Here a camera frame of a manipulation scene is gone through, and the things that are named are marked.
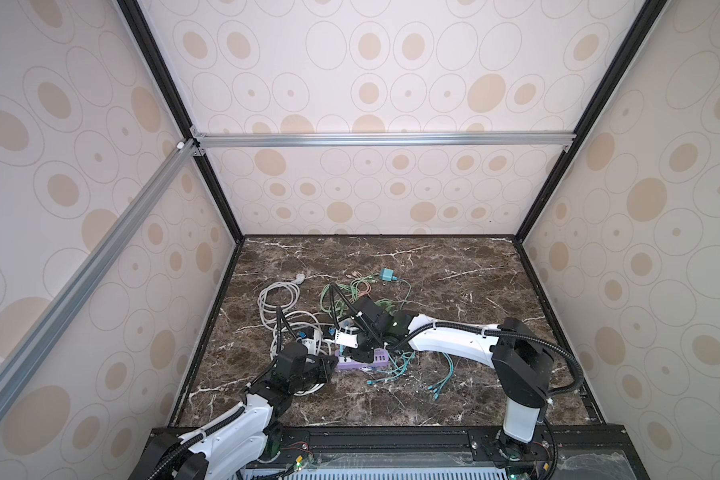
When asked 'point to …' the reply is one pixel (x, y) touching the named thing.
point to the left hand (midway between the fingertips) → (345, 358)
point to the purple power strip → (380, 358)
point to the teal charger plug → (387, 274)
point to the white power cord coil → (275, 305)
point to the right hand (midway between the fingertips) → (346, 344)
